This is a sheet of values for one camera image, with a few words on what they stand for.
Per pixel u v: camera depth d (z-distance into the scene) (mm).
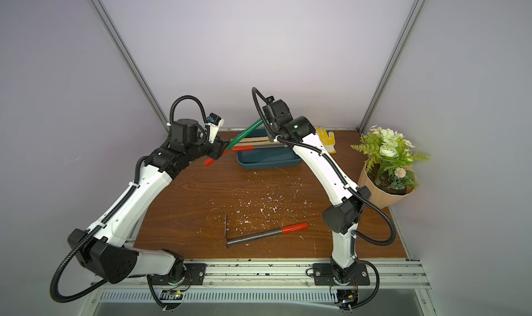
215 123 633
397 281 726
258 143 1038
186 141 558
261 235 800
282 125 550
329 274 723
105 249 382
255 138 1035
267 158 1092
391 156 716
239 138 772
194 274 730
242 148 1011
